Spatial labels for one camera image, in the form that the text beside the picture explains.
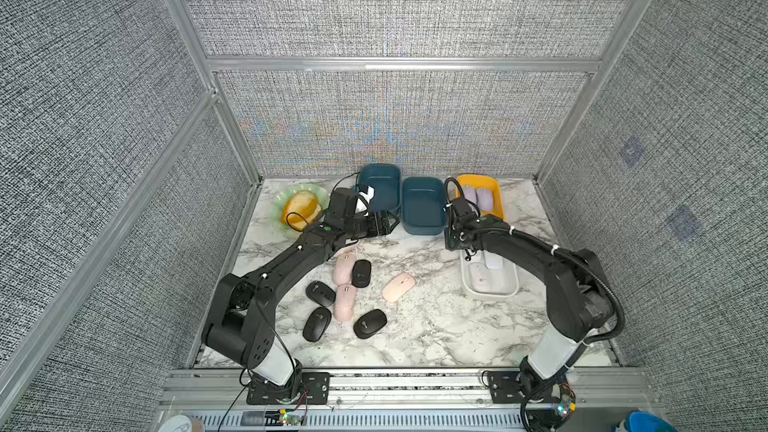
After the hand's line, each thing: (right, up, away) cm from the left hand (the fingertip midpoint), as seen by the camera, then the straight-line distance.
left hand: (396, 219), depth 83 cm
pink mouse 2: (-15, -24, +3) cm, 28 cm away
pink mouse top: (-15, -12, +13) cm, 23 cm away
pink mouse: (-16, -15, +10) cm, 24 cm away
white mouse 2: (+19, -8, -21) cm, 29 cm away
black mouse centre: (-10, -17, +7) cm, 21 cm away
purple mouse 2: (+34, +6, +26) cm, 43 cm away
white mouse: (+26, -18, +7) cm, 32 cm away
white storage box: (+34, -20, +9) cm, 40 cm away
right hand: (+19, -4, +10) cm, 22 cm away
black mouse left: (-22, -22, +5) cm, 31 cm away
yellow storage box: (+31, +13, +27) cm, 44 cm away
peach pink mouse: (+1, -20, +7) cm, 21 cm away
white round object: (-48, -43, -18) cm, 67 cm away
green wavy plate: (-39, +8, +24) cm, 47 cm away
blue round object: (+50, -41, -22) cm, 68 cm away
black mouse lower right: (-7, -29, 0) cm, 30 cm away
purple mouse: (+29, +9, +29) cm, 42 cm away
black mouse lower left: (-22, -29, 0) cm, 37 cm away
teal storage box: (-2, +14, +33) cm, 36 cm away
